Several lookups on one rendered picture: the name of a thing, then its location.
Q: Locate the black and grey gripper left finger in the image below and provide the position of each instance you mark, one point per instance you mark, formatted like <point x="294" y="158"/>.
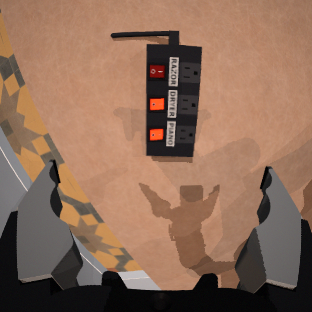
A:
<point x="38" y="254"/>

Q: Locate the black power strip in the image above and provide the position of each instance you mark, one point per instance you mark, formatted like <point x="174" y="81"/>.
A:
<point x="172" y="94"/>

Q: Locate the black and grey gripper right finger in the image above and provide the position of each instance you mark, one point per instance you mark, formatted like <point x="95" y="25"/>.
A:
<point x="276" y="260"/>

